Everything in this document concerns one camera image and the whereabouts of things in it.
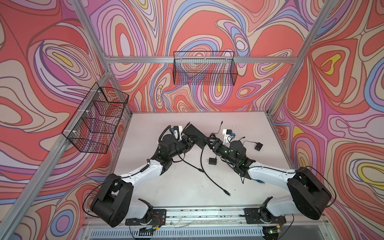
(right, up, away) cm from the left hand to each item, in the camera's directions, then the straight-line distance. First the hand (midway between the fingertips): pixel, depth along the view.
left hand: (201, 138), depth 76 cm
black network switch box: (-5, +4, +4) cm, 8 cm away
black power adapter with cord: (+7, -16, +15) cm, 23 cm away
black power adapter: (+40, -7, +22) cm, 46 cm away
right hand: (+3, -3, +4) cm, 6 cm away
